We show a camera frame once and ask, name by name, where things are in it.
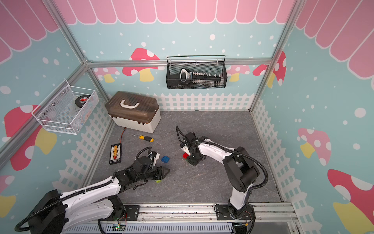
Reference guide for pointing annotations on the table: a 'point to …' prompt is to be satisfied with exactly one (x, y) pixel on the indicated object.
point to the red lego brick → (185, 155)
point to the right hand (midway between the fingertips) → (194, 160)
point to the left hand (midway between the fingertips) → (166, 174)
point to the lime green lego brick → (158, 181)
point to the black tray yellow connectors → (115, 154)
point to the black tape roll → (81, 100)
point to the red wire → (121, 136)
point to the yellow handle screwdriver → (147, 138)
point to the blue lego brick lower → (165, 159)
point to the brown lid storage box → (134, 111)
